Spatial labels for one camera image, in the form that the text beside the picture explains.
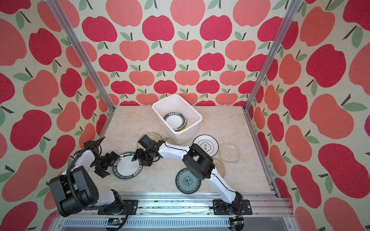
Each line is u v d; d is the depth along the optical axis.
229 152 0.96
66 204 0.42
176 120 1.11
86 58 0.91
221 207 0.73
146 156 0.78
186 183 0.82
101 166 0.72
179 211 0.73
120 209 0.72
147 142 0.73
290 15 0.72
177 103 1.07
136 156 0.80
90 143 0.72
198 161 0.58
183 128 1.04
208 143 1.00
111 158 0.78
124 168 0.90
